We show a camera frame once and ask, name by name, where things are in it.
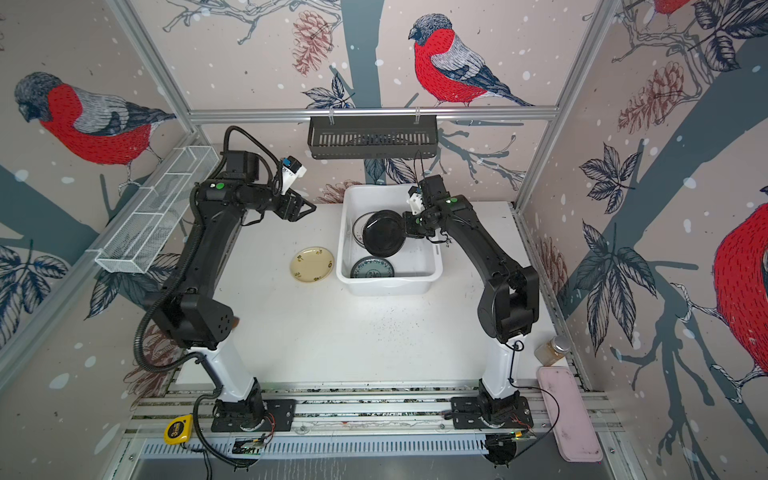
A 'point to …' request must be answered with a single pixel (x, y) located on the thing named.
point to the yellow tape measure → (178, 430)
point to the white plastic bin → (417, 264)
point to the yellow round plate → (312, 264)
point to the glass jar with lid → (553, 351)
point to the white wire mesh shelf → (155, 208)
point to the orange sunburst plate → (359, 227)
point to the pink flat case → (575, 430)
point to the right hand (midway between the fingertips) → (399, 232)
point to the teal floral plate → (373, 267)
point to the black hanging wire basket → (372, 137)
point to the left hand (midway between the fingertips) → (302, 198)
